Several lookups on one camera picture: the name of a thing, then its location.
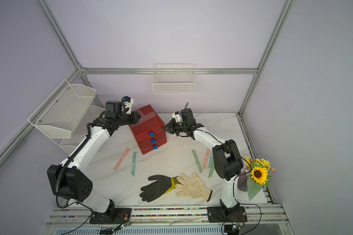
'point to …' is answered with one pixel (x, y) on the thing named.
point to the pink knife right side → (206, 157)
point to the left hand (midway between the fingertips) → (140, 117)
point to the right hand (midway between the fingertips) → (162, 129)
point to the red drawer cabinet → (148, 131)
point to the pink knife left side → (121, 158)
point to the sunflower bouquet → (259, 175)
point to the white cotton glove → (194, 187)
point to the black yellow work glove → (156, 189)
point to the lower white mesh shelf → (68, 145)
